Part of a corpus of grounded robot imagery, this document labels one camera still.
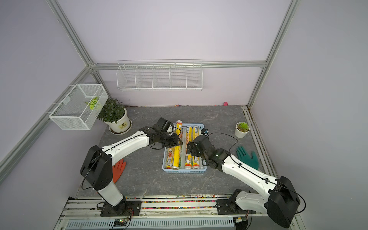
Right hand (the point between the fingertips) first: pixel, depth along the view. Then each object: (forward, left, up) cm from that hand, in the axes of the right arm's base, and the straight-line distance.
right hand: (192, 145), depth 81 cm
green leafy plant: (+24, +52, +4) cm, 58 cm away
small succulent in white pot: (+16, -34, -6) cm, 38 cm away
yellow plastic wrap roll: (-2, +14, -11) cm, 18 cm away
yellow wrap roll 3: (+15, -3, -8) cm, 17 cm away
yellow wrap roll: (-2, +9, -2) cm, 10 cm away
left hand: (+2, +7, -2) cm, 8 cm away
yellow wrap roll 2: (-4, +3, -7) cm, 8 cm away
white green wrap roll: (-9, -5, -10) cm, 14 cm away
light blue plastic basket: (-10, +7, -10) cm, 16 cm away
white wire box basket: (+18, +66, +12) cm, 70 cm away
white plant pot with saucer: (+21, +50, -9) cm, 55 cm away
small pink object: (+49, -30, -15) cm, 60 cm away
